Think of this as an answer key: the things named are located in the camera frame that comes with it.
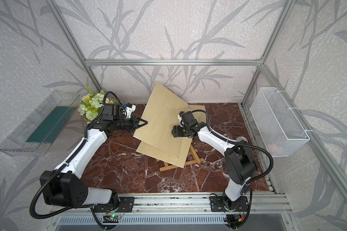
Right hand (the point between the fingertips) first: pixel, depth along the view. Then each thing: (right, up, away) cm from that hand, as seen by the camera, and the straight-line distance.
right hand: (175, 130), depth 89 cm
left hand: (-15, +6, -12) cm, 20 cm away
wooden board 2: (-12, -13, -6) cm, 18 cm away
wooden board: (-9, +9, -1) cm, 13 cm away
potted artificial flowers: (-46, +16, -10) cm, 50 cm away
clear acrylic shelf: (-63, -3, -31) cm, 70 cm away
